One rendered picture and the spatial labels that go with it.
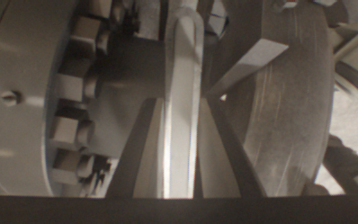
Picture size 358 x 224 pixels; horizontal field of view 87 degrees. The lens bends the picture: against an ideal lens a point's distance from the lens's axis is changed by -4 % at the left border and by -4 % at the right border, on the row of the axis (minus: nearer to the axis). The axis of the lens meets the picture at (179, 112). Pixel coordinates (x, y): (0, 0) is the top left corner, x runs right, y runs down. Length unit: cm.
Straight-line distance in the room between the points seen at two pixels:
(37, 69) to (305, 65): 33
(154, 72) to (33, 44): 21
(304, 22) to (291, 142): 14
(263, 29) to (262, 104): 8
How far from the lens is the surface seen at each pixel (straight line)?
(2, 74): 34
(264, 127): 23
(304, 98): 25
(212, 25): 47
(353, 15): 117
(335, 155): 67
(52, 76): 32
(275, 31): 20
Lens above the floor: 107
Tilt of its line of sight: 54 degrees down
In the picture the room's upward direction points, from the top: 179 degrees counter-clockwise
